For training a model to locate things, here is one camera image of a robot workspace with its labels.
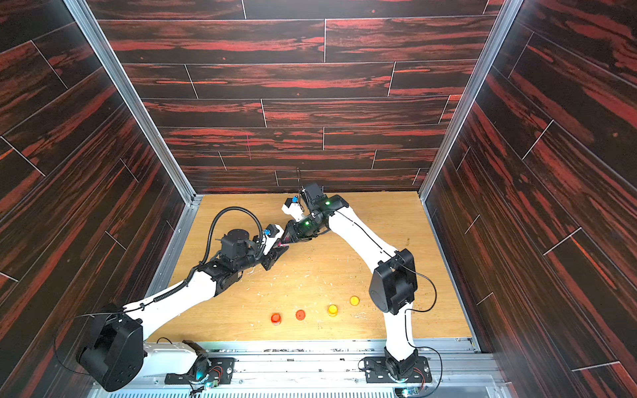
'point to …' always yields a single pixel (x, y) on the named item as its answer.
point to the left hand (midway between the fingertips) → (286, 243)
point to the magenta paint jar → (280, 244)
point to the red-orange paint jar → (275, 319)
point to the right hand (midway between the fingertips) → (289, 239)
